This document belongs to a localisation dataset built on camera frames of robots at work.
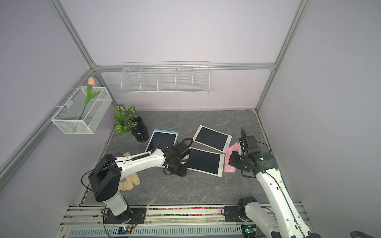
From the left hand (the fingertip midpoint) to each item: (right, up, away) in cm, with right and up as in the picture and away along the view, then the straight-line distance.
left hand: (183, 174), depth 81 cm
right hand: (+26, +10, -7) cm, 29 cm away
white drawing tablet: (+21, +17, +25) cm, 37 cm away
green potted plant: (-34, +31, +2) cm, 46 cm away
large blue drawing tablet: (-16, +18, +24) cm, 34 cm away
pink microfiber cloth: (+23, +6, -10) cm, 26 cm away
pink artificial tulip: (-51, +44, -1) cm, 67 cm away
